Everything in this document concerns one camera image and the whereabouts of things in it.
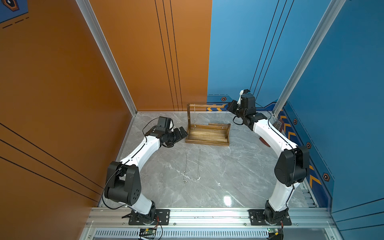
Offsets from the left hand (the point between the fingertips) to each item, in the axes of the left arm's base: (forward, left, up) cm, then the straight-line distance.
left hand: (183, 134), depth 89 cm
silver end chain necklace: (-22, -1, -15) cm, 27 cm away
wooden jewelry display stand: (+11, -18, -14) cm, 25 cm away
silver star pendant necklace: (+14, -6, -1) cm, 16 cm away
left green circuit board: (-46, +15, -16) cm, 51 cm away
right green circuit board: (-45, -46, -17) cm, 67 cm away
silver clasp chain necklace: (-20, -10, -15) cm, 27 cm away
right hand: (+15, -26, +12) cm, 33 cm away
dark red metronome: (+6, -58, +3) cm, 58 cm away
